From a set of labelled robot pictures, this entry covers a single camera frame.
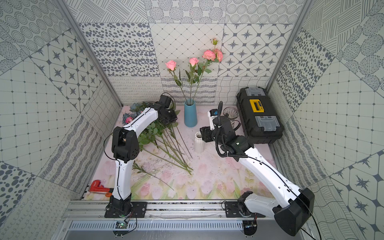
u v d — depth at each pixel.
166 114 0.84
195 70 0.87
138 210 0.73
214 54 0.83
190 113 0.97
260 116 0.90
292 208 0.37
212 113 0.64
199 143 0.84
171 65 0.82
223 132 0.53
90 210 0.76
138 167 0.85
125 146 0.58
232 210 0.74
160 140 0.98
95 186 0.80
